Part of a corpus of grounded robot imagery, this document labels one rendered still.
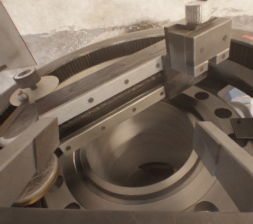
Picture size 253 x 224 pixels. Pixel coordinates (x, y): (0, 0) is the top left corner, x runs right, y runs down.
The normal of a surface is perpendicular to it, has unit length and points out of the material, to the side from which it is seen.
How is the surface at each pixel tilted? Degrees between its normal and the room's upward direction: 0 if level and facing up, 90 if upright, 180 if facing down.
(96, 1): 0
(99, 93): 38
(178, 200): 90
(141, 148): 16
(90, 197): 90
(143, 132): 7
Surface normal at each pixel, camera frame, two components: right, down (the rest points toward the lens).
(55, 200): -0.23, -0.78
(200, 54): 0.50, 0.41
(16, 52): -0.12, 0.61
